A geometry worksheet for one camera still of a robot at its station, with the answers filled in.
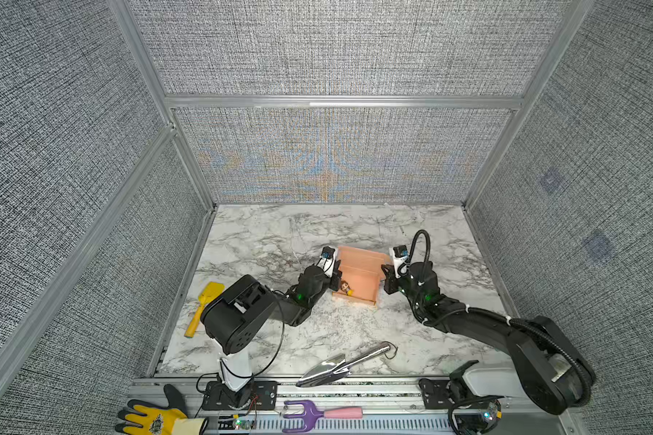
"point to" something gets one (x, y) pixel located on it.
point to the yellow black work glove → (147, 418)
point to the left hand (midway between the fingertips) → (345, 260)
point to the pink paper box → (363, 271)
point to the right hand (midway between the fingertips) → (382, 259)
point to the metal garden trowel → (335, 366)
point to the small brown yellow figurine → (345, 287)
